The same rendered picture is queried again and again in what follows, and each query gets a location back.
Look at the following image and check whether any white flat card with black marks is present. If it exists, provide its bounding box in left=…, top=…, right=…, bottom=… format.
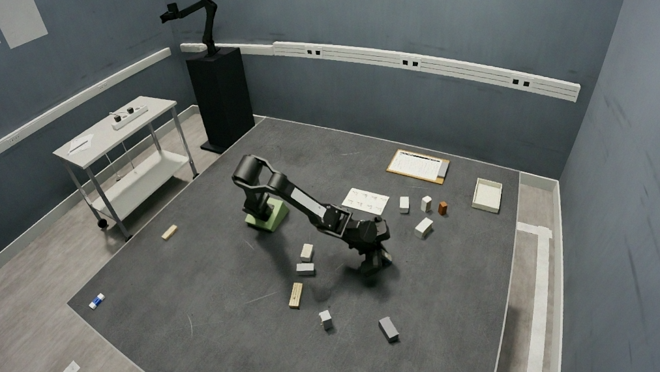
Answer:
left=342, top=188, right=389, bottom=215

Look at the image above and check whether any blue rectangular block with black label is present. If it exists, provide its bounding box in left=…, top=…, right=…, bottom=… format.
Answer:
left=380, top=249, right=392, bottom=262

